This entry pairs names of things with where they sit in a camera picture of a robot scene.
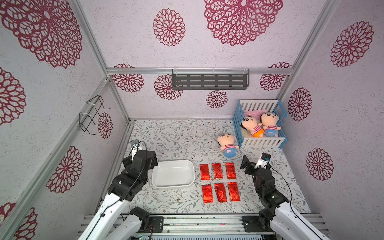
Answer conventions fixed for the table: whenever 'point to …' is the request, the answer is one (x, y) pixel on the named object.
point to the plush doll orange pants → (250, 123)
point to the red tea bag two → (217, 170)
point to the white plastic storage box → (170, 173)
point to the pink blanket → (256, 113)
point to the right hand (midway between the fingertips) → (253, 159)
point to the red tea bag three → (230, 170)
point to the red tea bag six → (234, 194)
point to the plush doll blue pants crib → (270, 120)
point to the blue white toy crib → (245, 139)
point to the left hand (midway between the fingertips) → (142, 156)
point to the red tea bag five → (207, 193)
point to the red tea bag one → (205, 174)
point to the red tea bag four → (221, 192)
